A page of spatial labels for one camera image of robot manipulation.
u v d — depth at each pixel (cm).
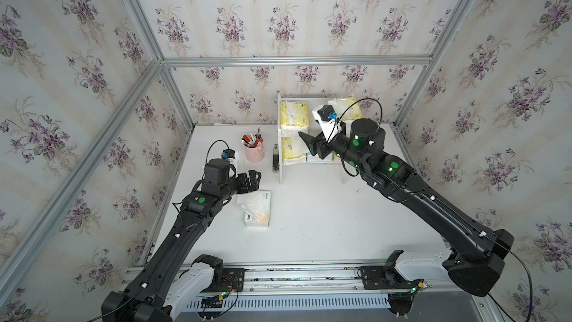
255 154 100
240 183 67
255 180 69
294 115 71
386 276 66
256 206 86
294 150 86
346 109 49
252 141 101
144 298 38
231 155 68
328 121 51
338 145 54
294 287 73
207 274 61
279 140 74
